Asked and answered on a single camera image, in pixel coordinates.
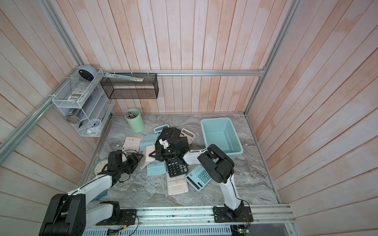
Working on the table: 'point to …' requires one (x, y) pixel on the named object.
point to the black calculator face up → (176, 167)
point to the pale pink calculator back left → (132, 142)
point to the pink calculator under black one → (177, 184)
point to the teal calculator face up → (198, 178)
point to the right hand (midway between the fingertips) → (149, 156)
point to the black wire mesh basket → (120, 88)
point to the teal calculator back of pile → (159, 130)
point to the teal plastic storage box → (221, 132)
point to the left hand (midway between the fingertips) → (141, 159)
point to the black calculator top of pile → (170, 133)
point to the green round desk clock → (99, 165)
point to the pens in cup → (129, 115)
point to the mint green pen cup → (136, 123)
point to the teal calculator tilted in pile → (148, 140)
